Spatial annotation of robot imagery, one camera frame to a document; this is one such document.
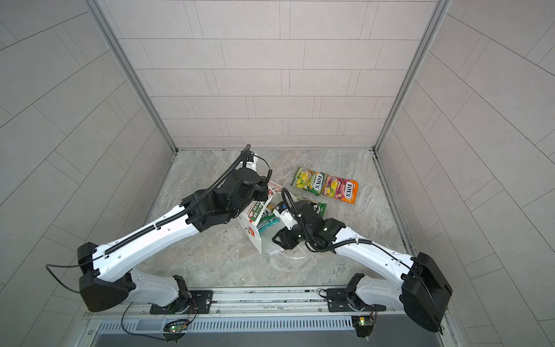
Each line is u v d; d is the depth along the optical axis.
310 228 0.59
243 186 0.46
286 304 0.71
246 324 1.05
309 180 1.01
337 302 0.71
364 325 0.68
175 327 0.64
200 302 0.71
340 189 0.97
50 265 0.39
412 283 0.40
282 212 0.68
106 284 0.38
